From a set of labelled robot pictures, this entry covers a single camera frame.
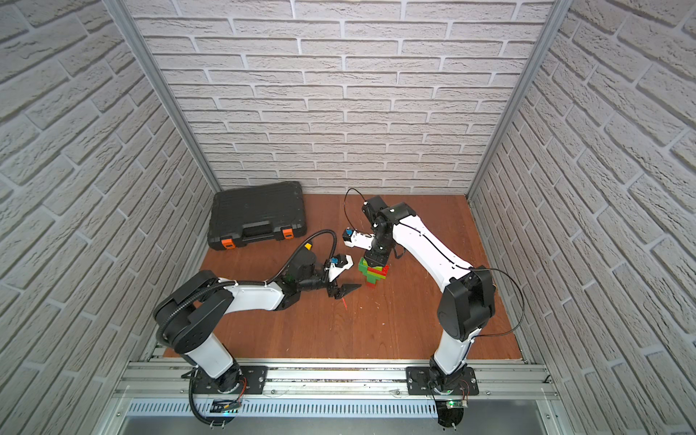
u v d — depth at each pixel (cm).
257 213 104
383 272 81
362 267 83
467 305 45
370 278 86
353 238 74
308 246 101
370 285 89
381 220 59
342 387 73
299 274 69
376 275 83
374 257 72
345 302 89
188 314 46
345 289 75
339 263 72
